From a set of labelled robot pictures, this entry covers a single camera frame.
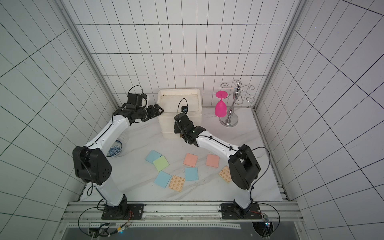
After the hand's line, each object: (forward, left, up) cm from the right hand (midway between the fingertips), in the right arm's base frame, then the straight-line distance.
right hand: (173, 124), depth 86 cm
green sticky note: (-17, +7, -19) cm, 26 cm away
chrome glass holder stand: (+21, -39, -18) cm, 48 cm away
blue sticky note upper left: (-12, +14, -18) cm, 26 cm away
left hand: (+4, +10, +3) cm, 11 cm away
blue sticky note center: (-22, -12, -19) cm, 31 cm away
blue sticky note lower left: (-26, +5, -19) cm, 32 cm away
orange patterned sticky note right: (-21, -32, -19) cm, 42 cm away
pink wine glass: (+16, -29, 0) cm, 33 cm away
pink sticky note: (-13, -11, -18) cm, 25 cm away
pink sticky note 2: (-13, -24, -19) cm, 33 cm away
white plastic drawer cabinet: (+14, +3, +5) cm, 16 cm away
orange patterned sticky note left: (-28, -4, -18) cm, 33 cm away
